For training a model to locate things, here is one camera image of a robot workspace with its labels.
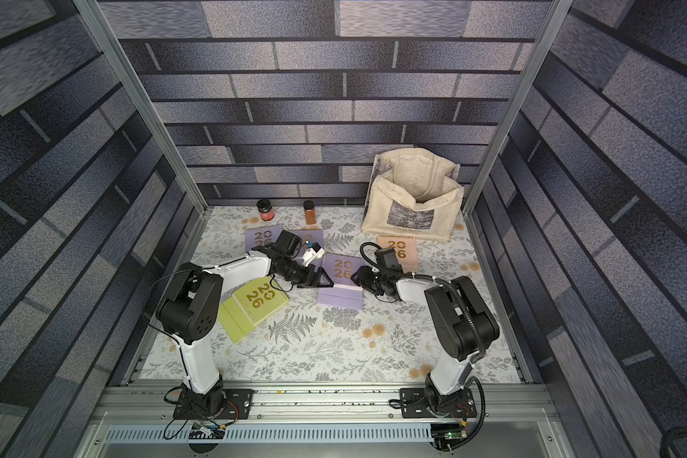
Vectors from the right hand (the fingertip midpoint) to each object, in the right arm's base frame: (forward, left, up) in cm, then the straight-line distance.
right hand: (354, 278), depth 96 cm
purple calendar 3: (-6, +3, 0) cm, 6 cm away
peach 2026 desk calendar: (+14, -19, -2) cm, 24 cm away
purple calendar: (+19, +38, -1) cm, 42 cm away
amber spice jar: (+27, +18, +5) cm, 33 cm away
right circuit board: (-43, -24, -3) cm, 50 cm away
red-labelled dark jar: (+27, +36, +6) cm, 45 cm away
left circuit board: (-44, +37, -3) cm, 57 cm away
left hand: (-5, +9, +5) cm, 11 cm away
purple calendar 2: (+21, +16, -2) cm, 27 cm away
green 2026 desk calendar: (-11, +35, 0) cm, 36 cm away
